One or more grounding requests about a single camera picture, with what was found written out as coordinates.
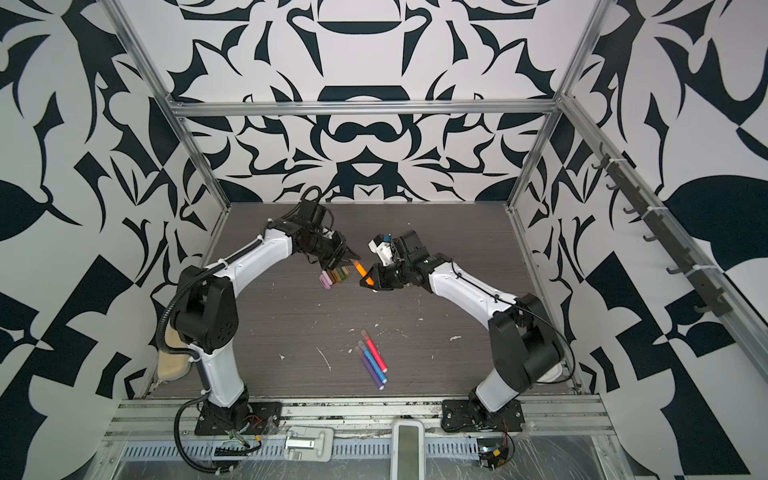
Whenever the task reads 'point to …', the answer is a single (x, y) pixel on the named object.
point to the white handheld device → (408, 450)
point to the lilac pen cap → (324, 283)
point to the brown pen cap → (332, 276)
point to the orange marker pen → (363, 273)
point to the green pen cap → (342, 275)
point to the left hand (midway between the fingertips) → (361, 250)
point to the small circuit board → (492, 459)
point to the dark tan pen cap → (338, 275)
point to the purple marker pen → (369, 368)
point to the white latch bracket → (309, 444)
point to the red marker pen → (374, 351)
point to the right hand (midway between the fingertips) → (365, 283)
